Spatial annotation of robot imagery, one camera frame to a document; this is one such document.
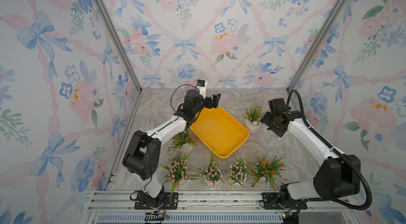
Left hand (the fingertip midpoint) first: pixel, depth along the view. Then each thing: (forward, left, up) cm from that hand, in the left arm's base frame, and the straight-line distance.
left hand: (214, 91), depth 84 cm
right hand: (-8, -30, -12) cm, 33 cm away
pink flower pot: (-39, +2, -11) cm, 40 cm away
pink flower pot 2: (-38, -10, -12) cm, 41 cm away
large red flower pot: (-38, -24, -11) cm, 46 cm away
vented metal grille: (-53, +10, -26) cm, 60 cm away
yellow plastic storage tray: (-9, -5, -25) cm, 27 cm away
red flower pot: (-22, +16, -13) cm, 30 cm away
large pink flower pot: (-38, +16, -10) cm, 42 cm away
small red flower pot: (-7, -22, -13) cm, 27 cm away
